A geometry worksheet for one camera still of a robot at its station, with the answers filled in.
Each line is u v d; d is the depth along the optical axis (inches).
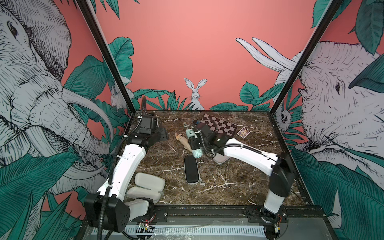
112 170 17.1
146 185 32.5
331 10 27.6
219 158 36.9
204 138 23.7
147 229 28.6
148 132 23.0
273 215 24.5
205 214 29.6
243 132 42.0
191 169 33.2
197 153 29.4
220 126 42.4
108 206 14.9
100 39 31.5
